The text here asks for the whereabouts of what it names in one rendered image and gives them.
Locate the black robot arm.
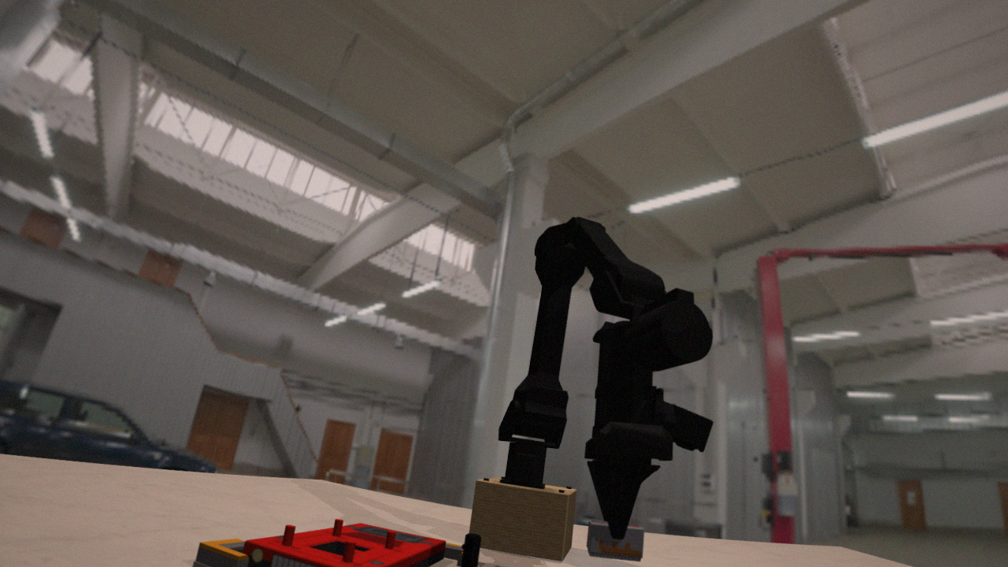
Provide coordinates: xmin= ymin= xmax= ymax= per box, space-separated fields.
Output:
xmin=498 ymin=217 xmax=713 ymax=490

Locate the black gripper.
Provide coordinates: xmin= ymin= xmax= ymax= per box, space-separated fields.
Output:
xmin=584 ymin=372 xmax=673 ymax=540

